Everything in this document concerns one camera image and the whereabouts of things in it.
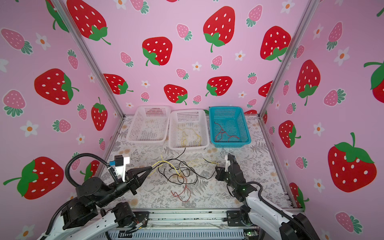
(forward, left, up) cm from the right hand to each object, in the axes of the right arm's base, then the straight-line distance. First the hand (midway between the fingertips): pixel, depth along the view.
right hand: (215, 167), depth 85 cm
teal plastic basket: (+39, -9, -7) cm, 40 cm away
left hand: (-17, +26, +26) cm, 40 cm away
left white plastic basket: (+32, +53, -5) cm, 62 cm away
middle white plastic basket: (+32, +21, -5) cm, 39 cm away
